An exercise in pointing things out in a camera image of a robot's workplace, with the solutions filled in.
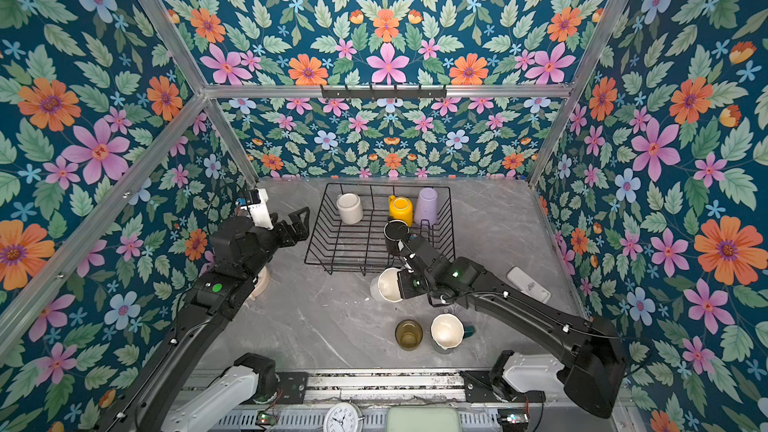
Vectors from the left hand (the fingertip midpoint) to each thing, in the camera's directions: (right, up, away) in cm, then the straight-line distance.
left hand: (296, 204), depth 69 cm
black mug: (+22, -8, +22) cm, 32 cm away
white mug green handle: (+38, -35, +13) cm, 53 cm away
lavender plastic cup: (+33, -2, +29) cm, 43 cm away
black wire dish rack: (+10, -8, +36) cm, 38 cm away
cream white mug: (+21, -21, +9) cm, 31 cm away
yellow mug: (+24, -1, +27) cm, 36 cm away
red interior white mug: (+7, -1, +30) cm, 31 cm away
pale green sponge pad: (+30, -49, -1) cm, 58 cm away
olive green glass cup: (+27, -36, +13) cm, 47 cm away
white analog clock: (+12, -49, -2) cm, 50 cm away
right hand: (+24, -20, +7) cm, 32 cm away
